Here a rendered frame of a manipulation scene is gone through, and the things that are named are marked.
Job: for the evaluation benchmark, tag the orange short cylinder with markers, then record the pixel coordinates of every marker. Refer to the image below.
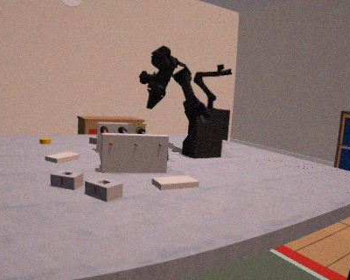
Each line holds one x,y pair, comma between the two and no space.
45,140

